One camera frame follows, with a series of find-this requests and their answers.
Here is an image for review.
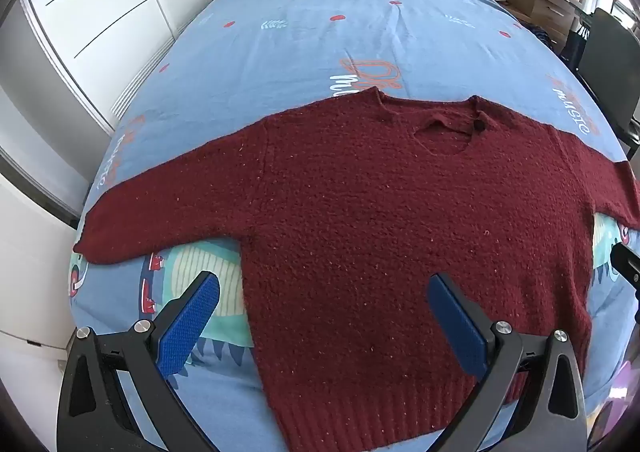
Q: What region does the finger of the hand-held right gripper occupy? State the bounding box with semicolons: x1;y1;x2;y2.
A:
610;242;640;289

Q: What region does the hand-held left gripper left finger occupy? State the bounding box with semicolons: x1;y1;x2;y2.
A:
57;271;221;452

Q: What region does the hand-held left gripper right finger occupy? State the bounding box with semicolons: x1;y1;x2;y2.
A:
428;273;587;452

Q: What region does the dark red knit sweater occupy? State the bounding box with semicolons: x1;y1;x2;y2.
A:
72;86;640;452

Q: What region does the white drawer cabinet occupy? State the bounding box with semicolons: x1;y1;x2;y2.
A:
0;172;83;383

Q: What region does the dark chair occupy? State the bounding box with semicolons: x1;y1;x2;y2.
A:
565;6;640;157

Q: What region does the wooden drawer cabinet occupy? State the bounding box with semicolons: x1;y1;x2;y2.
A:
530;0;585;52

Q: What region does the blue printed bed sheet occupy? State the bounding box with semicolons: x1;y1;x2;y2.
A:
67;0;640;452

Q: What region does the white wardrobe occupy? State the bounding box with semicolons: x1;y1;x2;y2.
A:
20;0;251;133

